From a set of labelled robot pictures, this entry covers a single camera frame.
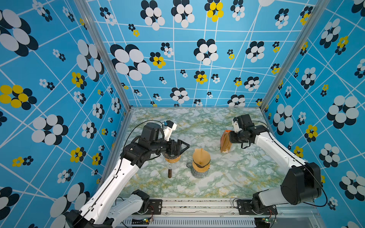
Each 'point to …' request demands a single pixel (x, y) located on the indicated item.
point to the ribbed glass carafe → (195, 174)
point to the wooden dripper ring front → (201, 169)
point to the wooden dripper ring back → (173, 160)
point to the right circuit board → (262, 222)
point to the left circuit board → (144, 221)
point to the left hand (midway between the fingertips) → (183, 144)
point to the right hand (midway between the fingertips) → (232, 138)
